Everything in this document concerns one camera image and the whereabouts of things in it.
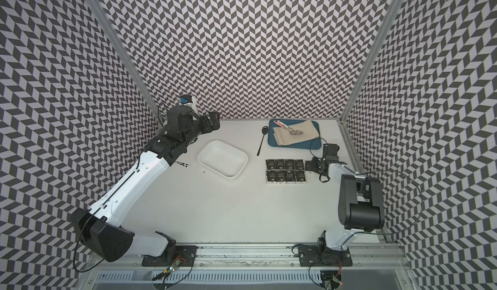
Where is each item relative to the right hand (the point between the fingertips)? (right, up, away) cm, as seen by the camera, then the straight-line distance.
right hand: (314, 167), depth 96 cm
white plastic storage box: (-47, +4, +7) cm, 48 cm away
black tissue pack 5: (-22, -3, -3) cm, 22 cm away
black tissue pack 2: (-17, +2, 0) cm, 17 cm away
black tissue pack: (-22, +2, +1) cm, 22 cm away
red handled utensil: (-13, +23, +23) cm, 35 cm away
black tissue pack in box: (-17, -3, -3) cm, 18 cm away
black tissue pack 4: (-7, +2, 0) cm, 8 cm away
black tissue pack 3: (-12, +2, +1) cm, 12 cm away
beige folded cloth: (-14, +16, +13) cm, 25 cm away
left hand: (-47, +23, -21) cm, 57 cm away
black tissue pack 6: (-13, -3, -3) cm, 13 cm away
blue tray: (+2, +12, +9) cm, 15 cm away
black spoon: (-24, +19, +16) cm, 34 cm away
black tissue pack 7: (-8, -3, -3) cm, 9 cm away
